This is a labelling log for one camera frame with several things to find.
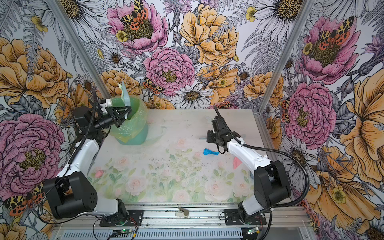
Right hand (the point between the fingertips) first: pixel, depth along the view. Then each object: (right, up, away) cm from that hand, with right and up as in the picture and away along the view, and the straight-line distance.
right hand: (210, 140), depth 89 cm
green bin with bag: (-42, +5, -7) cm, 43 cm away
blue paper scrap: (-1, -8, +9) cm, 12 cm away
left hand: (-40, +15, -14) cm, 45 cm away
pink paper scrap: (+17, -15, +5) cm, 23 cm away
